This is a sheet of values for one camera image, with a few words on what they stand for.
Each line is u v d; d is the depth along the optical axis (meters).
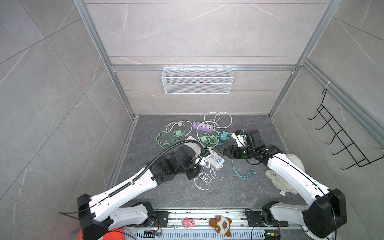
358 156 0.61
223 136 1.01
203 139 1.03
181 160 0.49
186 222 0.70
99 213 0.38
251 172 0.89
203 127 1.10
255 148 0.61
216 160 0.92
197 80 1.01
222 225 0.70
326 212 0.39
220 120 1.18
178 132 1.07
